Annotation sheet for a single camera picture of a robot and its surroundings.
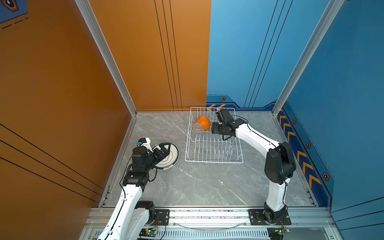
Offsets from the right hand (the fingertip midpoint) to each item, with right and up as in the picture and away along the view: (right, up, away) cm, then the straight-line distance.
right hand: (214, 128), depth 93 cm
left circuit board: (-35, -49, -22) cm, 64 cm away
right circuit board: (+27, -49, -23) cm, 60 cm away
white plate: (-27, -19, -2) cm, 33 cm away
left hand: (-28, -9, -14) cm, 32 cm away
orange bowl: (-5, +5, +12) cm, 14 cm away
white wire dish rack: (-7, -11, +4) cm, 14 cm away
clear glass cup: (-11, +1, +6) cm, 12 cm away
